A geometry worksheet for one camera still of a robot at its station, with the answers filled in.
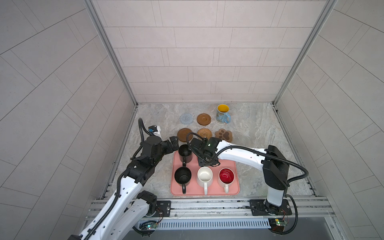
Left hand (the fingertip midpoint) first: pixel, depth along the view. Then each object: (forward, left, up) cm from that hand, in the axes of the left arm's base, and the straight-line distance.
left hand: (175, 137), depth 74 cm
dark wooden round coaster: (+14, -1, -20) cm, 24 cm away
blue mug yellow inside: (+24, -28, -11) cm, 39 cm away
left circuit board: (-35, +10, -16) cm, 40 cm away
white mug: (-13, -16, -19) cm, 28 cm away
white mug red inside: (-13, -27, -18) cm, 35 cm away
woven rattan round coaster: (+15, -16, -20) cm, 29 cm away
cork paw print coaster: (+13, -30, -20) cm, 39 cm away
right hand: (-8, -14, -15) cm, 23 cm away
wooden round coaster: (+26, -15, -19) cm, 36 cm away
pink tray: (-15, -8, -16) cm, 24 cm away
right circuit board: (-34, -49, -19) cm, 63 cm away
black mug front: (-13, -4, -17) cm, 22 cm away
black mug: (-1, -4, -18) cm, 18 cm away
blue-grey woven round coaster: (+27, -3, -19) cm, 33 cm away
